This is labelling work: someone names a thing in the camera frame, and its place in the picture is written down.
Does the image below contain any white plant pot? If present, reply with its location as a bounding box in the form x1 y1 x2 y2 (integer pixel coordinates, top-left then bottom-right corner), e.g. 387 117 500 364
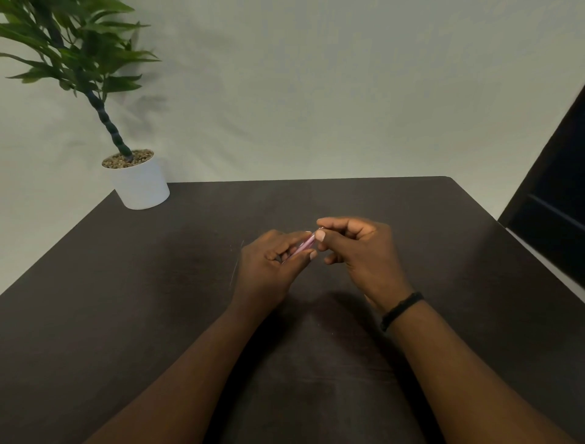
101 148 171 211

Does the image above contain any person's right hand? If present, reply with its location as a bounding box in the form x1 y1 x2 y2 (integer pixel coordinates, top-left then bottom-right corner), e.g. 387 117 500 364
316 216 414 317

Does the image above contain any person's right forearm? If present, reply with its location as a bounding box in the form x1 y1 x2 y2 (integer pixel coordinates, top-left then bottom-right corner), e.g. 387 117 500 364
381 299 576 444

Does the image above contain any pink mechanical pencil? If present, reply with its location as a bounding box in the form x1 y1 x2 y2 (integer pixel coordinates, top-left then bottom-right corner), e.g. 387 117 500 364
281 226 325 265

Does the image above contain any green artificial plant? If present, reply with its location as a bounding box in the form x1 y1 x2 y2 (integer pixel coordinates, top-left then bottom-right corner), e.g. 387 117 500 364
0 0 161 163

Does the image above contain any person's left hand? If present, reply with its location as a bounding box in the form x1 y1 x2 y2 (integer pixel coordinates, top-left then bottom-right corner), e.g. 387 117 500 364
230 228 319 317

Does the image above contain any black wristband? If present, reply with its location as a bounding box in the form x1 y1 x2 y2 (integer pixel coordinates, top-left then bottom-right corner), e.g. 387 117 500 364
380 292 425 334

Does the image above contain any person's left forearm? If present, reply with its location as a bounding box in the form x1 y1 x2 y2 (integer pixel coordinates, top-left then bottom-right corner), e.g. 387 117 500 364
84 299 280 444

